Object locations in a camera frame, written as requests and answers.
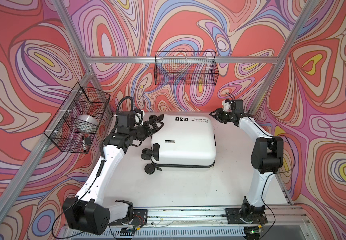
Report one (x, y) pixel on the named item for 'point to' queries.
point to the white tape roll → (86, 123)
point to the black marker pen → (83, 142)
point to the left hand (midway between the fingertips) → (159, 127)
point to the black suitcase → (184, 142)
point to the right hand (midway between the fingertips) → (212, 116)
